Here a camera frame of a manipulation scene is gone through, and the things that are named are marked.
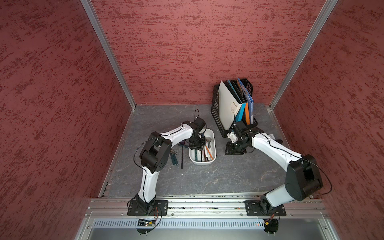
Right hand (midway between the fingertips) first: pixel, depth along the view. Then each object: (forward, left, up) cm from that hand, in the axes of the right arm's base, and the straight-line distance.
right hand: (228, 155), depth 85 cm
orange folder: (+22, -13, +11) cm, 28 cm away
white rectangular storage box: (+4, +13, -7) cm, 15 cm away
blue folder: (+22, -15, +15) cm, 30 cm away
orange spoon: (+4, +10, -6) cm, 13 cm away
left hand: (+5, +15, -4) cm, 17 cm away
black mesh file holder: (+34, +5, +4) cm, 35 cm away
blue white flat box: (+18, -34, -9) cm, 40 cm away
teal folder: (+20, -8, +13) cm, 25 cm away
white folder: (+25, -2, +16) cm, 29 cm away
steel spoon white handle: (+16, +10, -7) cm, 20 cm away
